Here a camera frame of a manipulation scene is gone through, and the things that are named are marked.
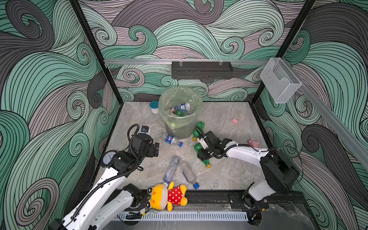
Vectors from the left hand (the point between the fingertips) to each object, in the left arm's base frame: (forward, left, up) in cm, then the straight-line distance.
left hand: (149, 142), depth 75 cm
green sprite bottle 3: (+26, -16, -6) cm, 31 cm away
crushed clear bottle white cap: (-8, -12, -16) cm, 21 cm away
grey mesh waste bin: (+14, -19, -12) cm, 26 cm away
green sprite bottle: (+25, -32, -17) cm, 44 cm away
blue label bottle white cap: (+28, -22, 0) cm, 35 cm away
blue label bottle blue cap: (+28, -17, -2) cm, 33 cm away
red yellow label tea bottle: (+26, -11, -4) cm, 29 cm away
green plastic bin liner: (+32, -11, +3) cm, 34 cm away
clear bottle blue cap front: (-11, -22, -17) cm, 31 cm away
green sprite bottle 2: (+4, -28, -12) cm, 31 cm away
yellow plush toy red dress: (-23, -8, -12) cm, 27 cm away
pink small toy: (+9, -66, -15) cm, 68 cm away
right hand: (+1, -30, -17) cm, 34 cm away
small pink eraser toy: (+29, -58, -17) cm, 67 cm away
